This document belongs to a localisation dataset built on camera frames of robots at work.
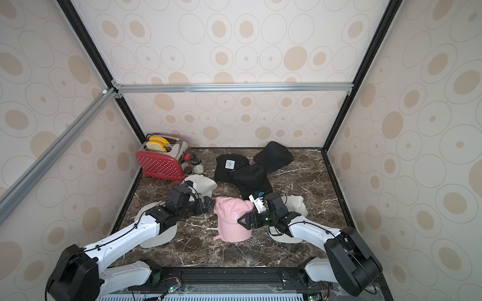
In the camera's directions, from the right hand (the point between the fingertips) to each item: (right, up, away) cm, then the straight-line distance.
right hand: (245, 222), depth 83 cm
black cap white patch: (-10, +27, +23) cm, 37 cm away
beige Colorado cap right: (+23, +8, +3) cm, 24 cm away
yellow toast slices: (-44, +37, +12) cm, 58 cm away
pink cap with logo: (-7, +6, -1) cm, 9 cm away
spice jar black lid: (-30, +23, +16) cm, 41 cm away
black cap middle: (+3, +17, +17) cm, 24 cm away
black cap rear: (+17, +31, +28) cm, 45 cm away
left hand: (-15, +9, 0) cm, 17 cm away
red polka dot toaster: (-42, +30, +11) cm, 53 cm away
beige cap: (-21, +16, +11) cm, 29 cm away
